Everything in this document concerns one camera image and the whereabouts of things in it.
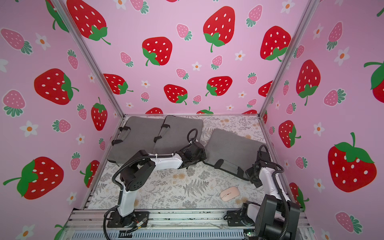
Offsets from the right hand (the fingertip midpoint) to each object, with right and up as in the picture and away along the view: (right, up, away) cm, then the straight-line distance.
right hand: (249, 176), depth 86 cm
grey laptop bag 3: (-7, +12, +11) cm, 18 cm away
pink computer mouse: (-13, -8, -5) cm, 16 cm away
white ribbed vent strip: (-34, -23, -16) cm, 44 cm away
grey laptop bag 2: (-49, +23, +21) cm, 58 cm away
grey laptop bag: (-73, +25, +19) cm, 80 cm away
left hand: (-23, +11, +8) cm, 27 cm away
